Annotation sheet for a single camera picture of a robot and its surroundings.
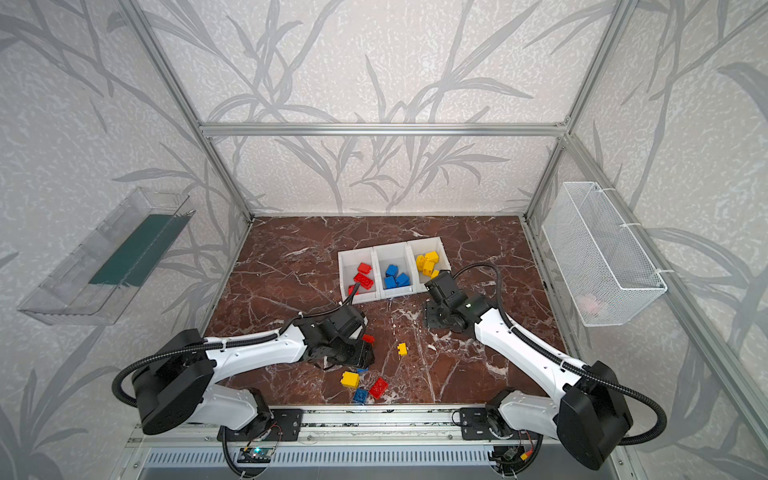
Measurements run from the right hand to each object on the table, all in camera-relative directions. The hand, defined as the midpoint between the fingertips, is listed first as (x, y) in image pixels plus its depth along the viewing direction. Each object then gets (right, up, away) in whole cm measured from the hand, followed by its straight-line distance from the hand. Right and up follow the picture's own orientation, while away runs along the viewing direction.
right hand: (435, 304), depth 84 cm
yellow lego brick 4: (-23, -19, -5) cm, 31 cm away
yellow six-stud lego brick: (-3, +10, +18) cm, 21 cm away
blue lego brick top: (-13, +8, +19) cm, 25 cm away
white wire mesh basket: (+33, +12, -23) cm, 42 cm away
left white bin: (-28, +11, +20) cm, 36 cm away
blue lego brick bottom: (-21, -23, -6) cm, 31 cm away
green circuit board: (-45, -33, -13) cm, 57 cm away
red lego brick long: (-23, +9, +19) cm, 31 cm away
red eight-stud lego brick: (-22, +5, +15) cm, 27 cm away
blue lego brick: (-9, +5, +15) cm, 18 cm away
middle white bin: (-11, +13, +23) cm, 29 cm away
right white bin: (-2, +16, +22) cm, 27 cm away
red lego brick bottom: (-16, -22, -4) cm, 27 cm away
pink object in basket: (+37, +2, -11) cm, 38 cm away
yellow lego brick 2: (+2, +7, +17) cm, 19 cm away
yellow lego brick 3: (-1, +9, +18) cm, 20 cm away
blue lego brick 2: (-14, +4, +15) cm, 21 cm away
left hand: (-18, -13, -1) cm, 22 cm away
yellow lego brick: (+1, +13, +21) cm, 25 cm away
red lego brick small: (-26, +2, +11) cm, 28 cm away
